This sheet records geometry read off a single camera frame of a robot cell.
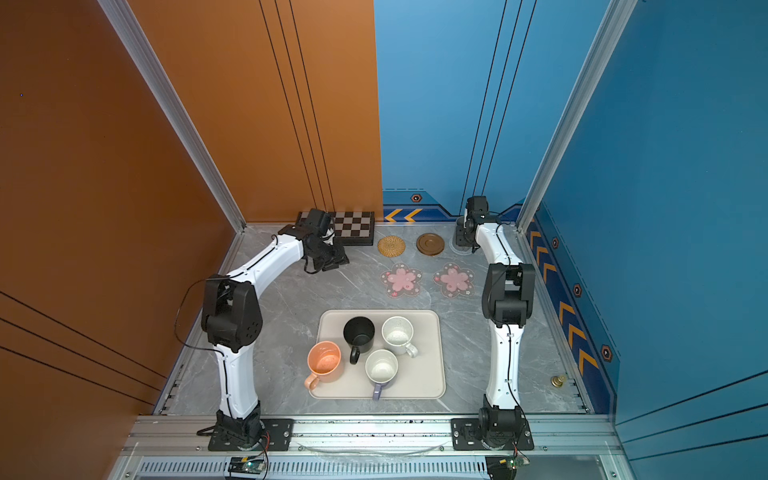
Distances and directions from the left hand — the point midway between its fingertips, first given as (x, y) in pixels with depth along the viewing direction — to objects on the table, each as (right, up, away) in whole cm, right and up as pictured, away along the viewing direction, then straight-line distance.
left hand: (348, 258), depth 96 cm
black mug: (+5, -21, -10) cm, 24 cm away
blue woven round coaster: (+40, +3, +13) cm, 42 cm away
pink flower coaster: (+18, -8, +8) cm, 21 cm away
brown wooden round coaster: (+29, +5, +18) cm, 34 cm away
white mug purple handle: (+11, -31, -12) cm, 35 cm away
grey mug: (+37, +6, 0) cm, 37 cm away
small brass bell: (+60, -33, -15) cm, 70 cm away
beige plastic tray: (+22, -32, -15) cm, 42 cm away
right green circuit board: (+41, -49, -26) cm, 69 cm away
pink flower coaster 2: (+36, -8, +7) cm, 37 cm away
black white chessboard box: (-2, +11, +20) cm, 23 cm away
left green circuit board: (-20, -49, -25) cm, 58 cm away
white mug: (+16, -23, -7) cm, 29 cm away
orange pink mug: (-5, -29, -11) cm, 32 cm away
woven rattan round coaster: (+14, +4, +17) cm, 22 cm away
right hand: (+41, +7, +10) cm, 42 cm away
